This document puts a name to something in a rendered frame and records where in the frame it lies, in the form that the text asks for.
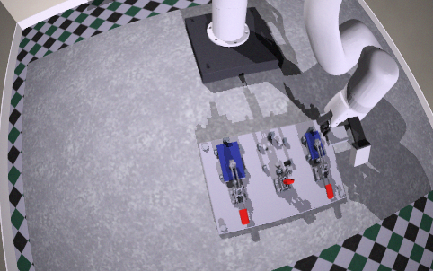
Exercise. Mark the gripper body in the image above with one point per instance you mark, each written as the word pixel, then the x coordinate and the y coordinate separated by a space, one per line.
pixel 341 110

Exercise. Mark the toggle clamp with red handle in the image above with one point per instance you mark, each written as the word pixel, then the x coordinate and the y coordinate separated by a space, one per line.
pixel 321 173
pixel 280 184
pixel 234 197

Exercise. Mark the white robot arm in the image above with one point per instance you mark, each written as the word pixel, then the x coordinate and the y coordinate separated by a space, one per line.
pixel 337 48

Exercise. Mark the blue rectangular plate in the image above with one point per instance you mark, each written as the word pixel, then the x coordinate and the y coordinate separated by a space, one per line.
pixel 228 152

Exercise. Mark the blue rectangular block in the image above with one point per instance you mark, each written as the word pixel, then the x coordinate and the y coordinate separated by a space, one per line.
pixel 310 137

